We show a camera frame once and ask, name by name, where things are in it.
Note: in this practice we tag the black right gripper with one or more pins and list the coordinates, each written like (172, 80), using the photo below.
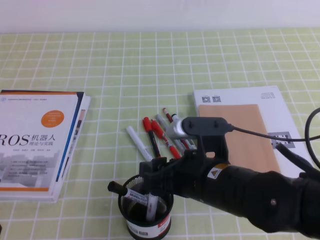
(184, 177)

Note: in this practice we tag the black white marker pen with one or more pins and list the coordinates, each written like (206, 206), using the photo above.
(128, 193)

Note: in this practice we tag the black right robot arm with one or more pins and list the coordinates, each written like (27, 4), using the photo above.
(270, 201)

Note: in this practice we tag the white pen in holder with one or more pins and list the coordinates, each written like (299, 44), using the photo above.
(151, 207)

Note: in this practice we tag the black mesh pen holder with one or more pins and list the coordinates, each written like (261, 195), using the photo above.
(135, 214)

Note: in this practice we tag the thin red black pen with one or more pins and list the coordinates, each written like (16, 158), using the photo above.
(188, 143)

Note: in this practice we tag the red gel pen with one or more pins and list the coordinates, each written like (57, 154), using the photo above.
(162, 136)

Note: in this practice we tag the red black marker pen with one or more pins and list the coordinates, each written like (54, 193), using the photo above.
(148, 128)

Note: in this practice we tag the grey pen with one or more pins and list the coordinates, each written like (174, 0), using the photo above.
(171, 131)

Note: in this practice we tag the lower blue white book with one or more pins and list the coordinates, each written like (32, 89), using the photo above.
(72, 140)

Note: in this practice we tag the green checkered tablecloth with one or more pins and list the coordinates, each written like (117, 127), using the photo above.
(129, 76)

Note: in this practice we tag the white ROS textbook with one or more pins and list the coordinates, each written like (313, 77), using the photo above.
(32, 140)

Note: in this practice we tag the white and tan book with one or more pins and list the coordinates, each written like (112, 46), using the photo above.
(261, 110)

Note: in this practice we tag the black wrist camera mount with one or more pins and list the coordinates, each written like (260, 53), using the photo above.
(209, 132)

